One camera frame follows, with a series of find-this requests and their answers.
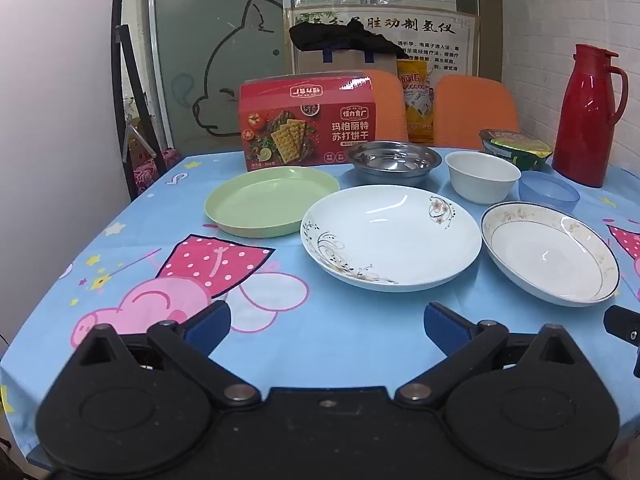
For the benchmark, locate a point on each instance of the orange chair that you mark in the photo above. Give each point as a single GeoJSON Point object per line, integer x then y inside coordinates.
{"type": "Point", "coordinates": [392, 110]}
{"type": "Point", "coordinates": [475, 110]}

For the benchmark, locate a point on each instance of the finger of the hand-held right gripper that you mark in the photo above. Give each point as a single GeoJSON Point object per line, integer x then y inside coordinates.
{"type": "Point", "coordinates": [620, 327]}

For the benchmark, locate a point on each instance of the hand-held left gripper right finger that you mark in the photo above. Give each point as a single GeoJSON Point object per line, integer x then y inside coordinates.
{"type": "Point", "coordinates": [445, 330]}

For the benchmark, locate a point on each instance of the blue translucent plastic bowl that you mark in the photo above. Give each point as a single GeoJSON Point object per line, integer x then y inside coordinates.
{"type": "Point", "coordinates": [550, 190]}

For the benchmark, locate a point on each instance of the light green plate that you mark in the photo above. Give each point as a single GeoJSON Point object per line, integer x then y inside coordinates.
{"type": "Point", "coordinates": [270, 200]}

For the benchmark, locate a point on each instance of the yellow snack bag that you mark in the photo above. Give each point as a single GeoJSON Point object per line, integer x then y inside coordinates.
{"type": "Point", "coordinates": [417, 105]}

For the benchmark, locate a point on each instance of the white gold-rimmed deep plate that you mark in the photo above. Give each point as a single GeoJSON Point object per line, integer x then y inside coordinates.
{"type": "Point", "coordinates": [550, 255]}

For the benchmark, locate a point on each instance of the cardboard box with black cloth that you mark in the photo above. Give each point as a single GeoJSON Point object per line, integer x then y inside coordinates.
{"type": "Point", "coordinates": [345, 37]}

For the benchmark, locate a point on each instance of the green instant noodle cup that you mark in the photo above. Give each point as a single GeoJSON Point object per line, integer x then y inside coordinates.
{"type": "Point", "coordinates": [520, 152]}

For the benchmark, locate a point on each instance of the red cracker box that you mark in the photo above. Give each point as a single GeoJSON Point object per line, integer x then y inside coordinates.
{"type": "Point", "coordinates": [305, 125]}

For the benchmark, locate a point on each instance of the stainless steel bowl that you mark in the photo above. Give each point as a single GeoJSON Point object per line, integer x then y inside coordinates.
{"type": "Point", "coordinates": [395, 160]}

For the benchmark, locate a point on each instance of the framed text wall poster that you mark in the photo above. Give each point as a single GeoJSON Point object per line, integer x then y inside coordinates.
{"type": "Point", "coordinates": [440, 35]}

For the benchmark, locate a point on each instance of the blue cartoon printed tablecloth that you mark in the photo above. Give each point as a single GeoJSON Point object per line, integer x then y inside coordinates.
{"type": "Point", "coordinates": [150, 195]}

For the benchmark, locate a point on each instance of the pink floral box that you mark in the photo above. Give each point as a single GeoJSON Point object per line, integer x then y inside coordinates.
{"type": "Point", "coordinates": [150, 170]}

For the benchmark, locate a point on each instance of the black metal rack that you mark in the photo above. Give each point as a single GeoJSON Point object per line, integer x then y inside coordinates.
{"type": "Point", "coordinates": [131, 75]}

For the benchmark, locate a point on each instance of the red thermos jug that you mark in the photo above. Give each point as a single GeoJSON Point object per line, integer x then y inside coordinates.
{"type": "Point", "coordinates": [585, 125]}

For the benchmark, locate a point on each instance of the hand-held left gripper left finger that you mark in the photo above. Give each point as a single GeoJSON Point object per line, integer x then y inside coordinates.
{"type": "Point", "coordinates": [212, 327]}

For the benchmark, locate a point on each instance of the large white floral plate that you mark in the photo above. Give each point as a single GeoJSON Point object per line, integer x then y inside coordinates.
{"type": "Point", "coordinates": [390, 240]}

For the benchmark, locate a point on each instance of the white ceramic bowl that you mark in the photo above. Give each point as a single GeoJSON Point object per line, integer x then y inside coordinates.
{"type": "Point", "coordinates": [482, 177]}

